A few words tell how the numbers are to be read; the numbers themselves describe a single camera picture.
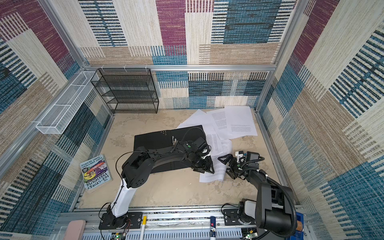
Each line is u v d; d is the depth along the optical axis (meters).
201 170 0.85
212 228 0.70
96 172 0.87
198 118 1.16
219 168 0.86
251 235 0.70
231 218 0.73
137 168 0.54
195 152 0.73
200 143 0.76
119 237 0.70
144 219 0.73
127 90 1.09
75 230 0.69
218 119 1.16
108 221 0.65
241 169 0.71
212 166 0.82
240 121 1.18
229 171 0.81
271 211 0.42
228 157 0.81
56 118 0.71
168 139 1.05
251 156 0.73
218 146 0.99
